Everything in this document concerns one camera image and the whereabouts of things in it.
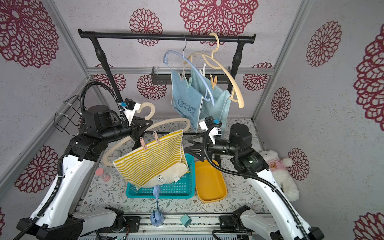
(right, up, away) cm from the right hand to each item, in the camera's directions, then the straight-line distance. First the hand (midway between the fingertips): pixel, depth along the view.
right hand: (186, 145), depth 55 cm
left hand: (-15, +9, +7) cm, 19 cm away
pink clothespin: (-19, 0, +9) cm, 21 cm away
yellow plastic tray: (+13, -25, +31) cm, 42 cm away
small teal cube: (-1, -39, +20) cm, 44 cm away
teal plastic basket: (-2, -28, +31) cm, 41 cm away
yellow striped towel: (-16, -13, +27) cm, 34 cm away
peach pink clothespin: (-14, +2, +13) cm, 19 cm away
